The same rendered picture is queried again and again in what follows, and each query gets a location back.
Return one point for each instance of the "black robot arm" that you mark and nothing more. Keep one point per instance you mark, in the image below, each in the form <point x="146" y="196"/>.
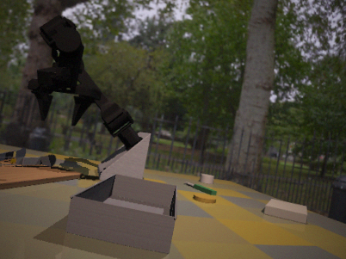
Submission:
<point x="60" y="33"/>

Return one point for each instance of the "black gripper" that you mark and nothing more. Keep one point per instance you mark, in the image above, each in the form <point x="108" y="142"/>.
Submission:
<point x="87" y="93"/>

